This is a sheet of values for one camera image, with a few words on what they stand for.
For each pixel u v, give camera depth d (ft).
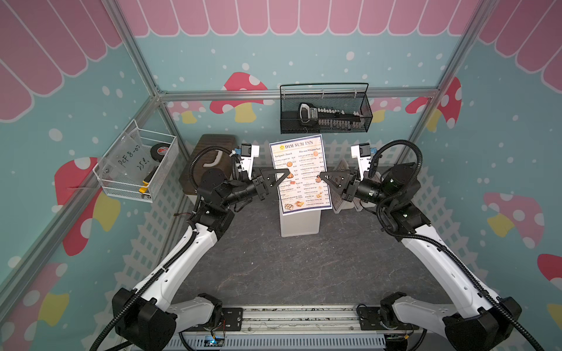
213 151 1.52
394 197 1.63
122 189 2.12
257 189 1.77
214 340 2.37
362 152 1.73
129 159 2.20
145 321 1.22
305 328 2.43
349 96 2.98
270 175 1.90
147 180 2.10
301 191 2.01
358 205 1.92
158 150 2.61
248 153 1.78
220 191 1.63
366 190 1.79
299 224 2.91
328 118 2.88
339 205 3.19
